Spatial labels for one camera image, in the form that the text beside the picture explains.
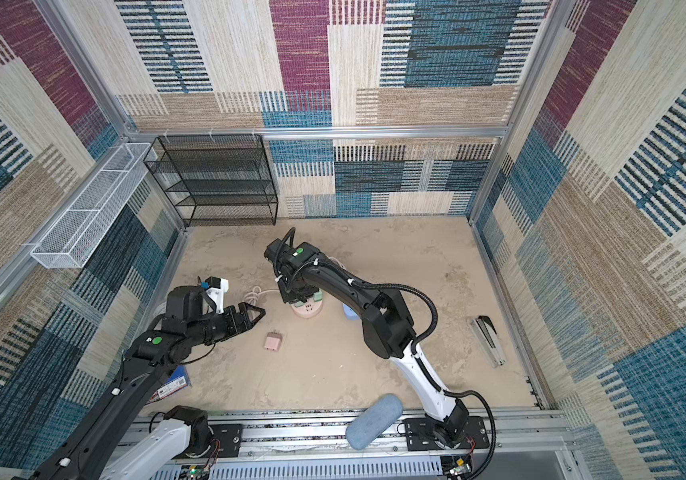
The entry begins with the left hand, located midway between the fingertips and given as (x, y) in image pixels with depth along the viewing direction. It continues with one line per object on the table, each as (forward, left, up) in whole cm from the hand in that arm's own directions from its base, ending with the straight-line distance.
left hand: (256, 312), depth 76 cm
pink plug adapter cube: (-1, -1, -17) cm, 17 cm away
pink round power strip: (+9, -11, -15) cm, 21 cm away
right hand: (+9, -9, -9) cm, 15 cm away
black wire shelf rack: (+53, +23, +2) cm, 58 cm away
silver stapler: (-2, -63, -14) cm, 65 cm away
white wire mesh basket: (+10, +42, +16) cm, 46 cm away
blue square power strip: (+7, -24, -14) cm, 29 cm away
